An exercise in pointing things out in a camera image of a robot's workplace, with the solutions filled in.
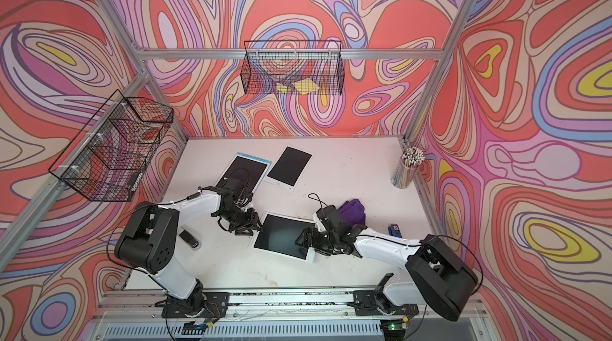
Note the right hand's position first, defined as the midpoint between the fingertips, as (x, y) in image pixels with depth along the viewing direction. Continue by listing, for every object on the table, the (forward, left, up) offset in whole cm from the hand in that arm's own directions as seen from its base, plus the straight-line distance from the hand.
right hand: (304, 252), depth 82 cm
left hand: (+9, +16, -1) cm, 18 cm away
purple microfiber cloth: (+13, -19, +2) cm, 24 cm away
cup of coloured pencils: (+28, -41, +8) cm, 50 cm away
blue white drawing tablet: (+38, +27, -2) cm, 47 cm away
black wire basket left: (+20, +60, +29) cm, 70 cm away
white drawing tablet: (+40, +6, -2) cm, 40 cm away
